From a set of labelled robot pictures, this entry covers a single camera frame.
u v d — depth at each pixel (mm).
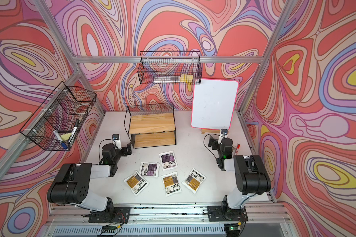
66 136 723
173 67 967
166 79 822
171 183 823
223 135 797
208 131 1002
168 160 914
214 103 947
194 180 835
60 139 702
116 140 805
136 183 822
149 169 883
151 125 947
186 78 905
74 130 689
